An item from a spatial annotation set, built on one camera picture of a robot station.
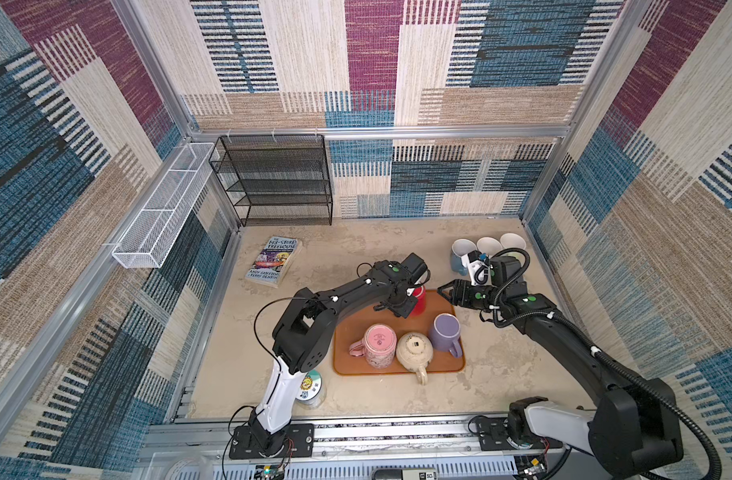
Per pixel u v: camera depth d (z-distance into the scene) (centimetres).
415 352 78
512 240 101
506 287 63
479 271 74
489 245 103
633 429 40
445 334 81
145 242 70
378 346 76
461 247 100
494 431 73
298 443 73
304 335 52
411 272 74
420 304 94
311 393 73
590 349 47
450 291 80
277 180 108
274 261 105
